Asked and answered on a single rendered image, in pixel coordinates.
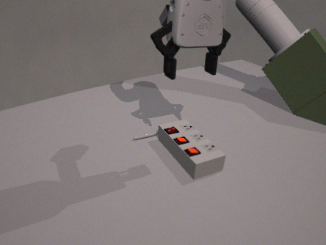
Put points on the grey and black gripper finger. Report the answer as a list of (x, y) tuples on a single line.
[(168, 51), (214, 52)]

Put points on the grey power strip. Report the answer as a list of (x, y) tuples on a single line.
[(191, 149)]

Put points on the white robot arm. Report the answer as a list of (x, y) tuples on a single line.
[(268, 20)]

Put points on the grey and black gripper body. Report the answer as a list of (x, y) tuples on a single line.
[(196, 23)]

